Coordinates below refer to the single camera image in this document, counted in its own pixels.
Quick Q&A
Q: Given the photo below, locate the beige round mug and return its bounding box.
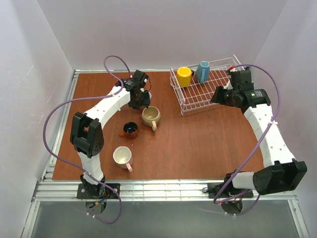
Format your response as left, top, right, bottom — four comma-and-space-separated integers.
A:
142, 106, 161, 132

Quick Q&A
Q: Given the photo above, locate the blue mug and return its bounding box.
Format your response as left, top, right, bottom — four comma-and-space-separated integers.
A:
195, 61, 210, 84

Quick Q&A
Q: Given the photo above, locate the yellow textured cup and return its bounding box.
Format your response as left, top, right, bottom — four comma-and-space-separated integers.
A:
176, 67, 194, 87

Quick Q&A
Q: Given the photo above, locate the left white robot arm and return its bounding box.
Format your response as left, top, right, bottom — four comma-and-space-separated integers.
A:
70, 70, 151, 198

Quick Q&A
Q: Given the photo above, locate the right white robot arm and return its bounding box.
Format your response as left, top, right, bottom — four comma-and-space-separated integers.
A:
211, 66, 307, 195

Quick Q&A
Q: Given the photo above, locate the brown black mug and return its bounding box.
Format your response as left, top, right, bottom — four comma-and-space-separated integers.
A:
119, 121, 139, 139

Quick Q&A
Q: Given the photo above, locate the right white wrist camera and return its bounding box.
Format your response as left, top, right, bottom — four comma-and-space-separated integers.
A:
224, 65, 237, 90

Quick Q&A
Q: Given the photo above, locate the white wire dish rack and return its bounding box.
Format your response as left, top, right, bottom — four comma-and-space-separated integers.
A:
169, 55, 241, 115

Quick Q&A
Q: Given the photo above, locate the white mug pink handle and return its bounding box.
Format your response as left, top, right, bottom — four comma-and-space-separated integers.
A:
112, 146, 133, 173

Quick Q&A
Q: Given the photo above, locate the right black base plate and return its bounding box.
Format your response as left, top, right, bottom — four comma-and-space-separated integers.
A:
202, 182, 254, 198

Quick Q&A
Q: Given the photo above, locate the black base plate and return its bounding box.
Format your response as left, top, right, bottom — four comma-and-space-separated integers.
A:
76, 182, 121, 200
202, 182, 254, 198

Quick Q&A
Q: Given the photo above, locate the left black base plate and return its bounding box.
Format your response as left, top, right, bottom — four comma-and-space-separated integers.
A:
76, 182, 121, 200

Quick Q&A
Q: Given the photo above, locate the aluminium frame rail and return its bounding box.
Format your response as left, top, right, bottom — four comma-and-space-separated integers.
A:
32, 178, 298, 202

